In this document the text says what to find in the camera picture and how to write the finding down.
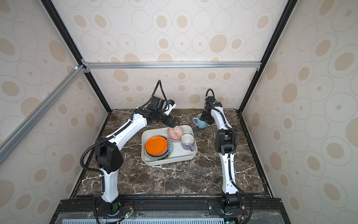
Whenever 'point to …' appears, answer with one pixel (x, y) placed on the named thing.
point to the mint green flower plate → (165, 157)
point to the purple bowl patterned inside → (175, 133)
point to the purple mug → (187, 142)
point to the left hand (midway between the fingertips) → (178, 117)
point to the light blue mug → (200, 123)
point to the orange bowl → (156, 145)
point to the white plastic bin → (179, 154)
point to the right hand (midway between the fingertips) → (205, 119)
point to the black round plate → (164, 154)
